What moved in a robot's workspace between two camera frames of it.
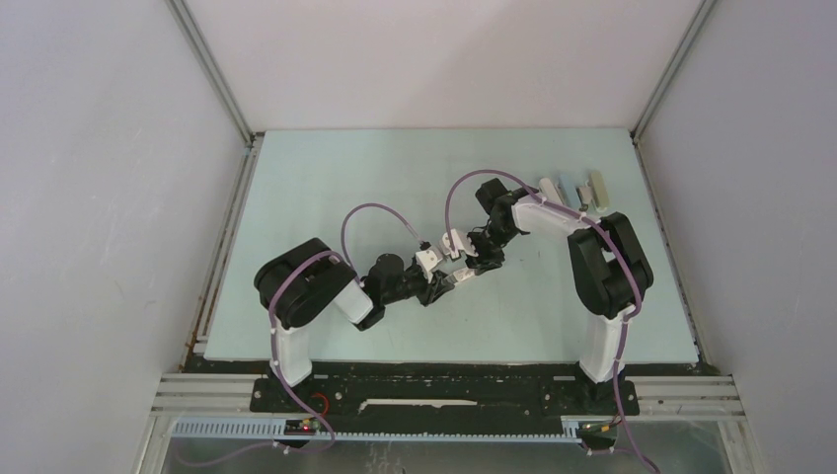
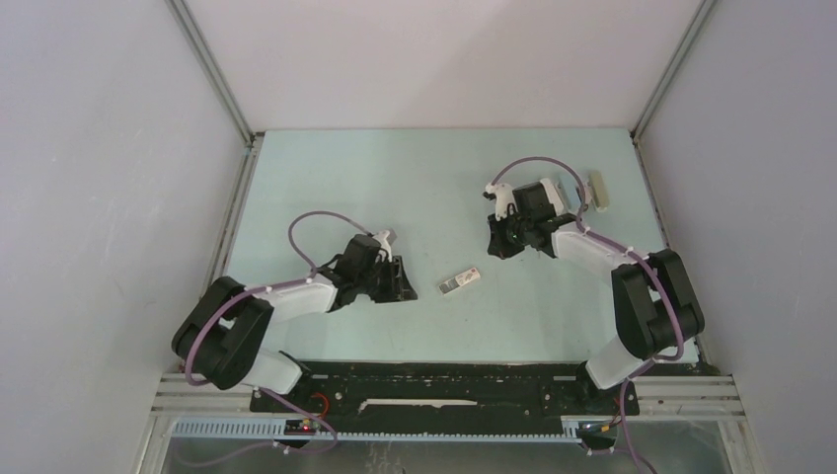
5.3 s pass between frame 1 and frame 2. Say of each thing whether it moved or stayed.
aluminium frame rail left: stayed
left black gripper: moved
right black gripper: moved
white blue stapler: stayed
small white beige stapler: stayed
